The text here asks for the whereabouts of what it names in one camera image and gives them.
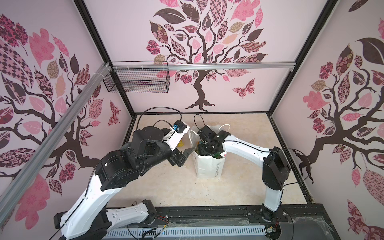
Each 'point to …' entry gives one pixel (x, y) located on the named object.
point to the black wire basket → (138, 76)
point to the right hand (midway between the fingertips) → (203, 149)
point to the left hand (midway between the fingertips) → (183, 143)
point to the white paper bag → (207, 167)
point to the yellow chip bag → (181, 144)
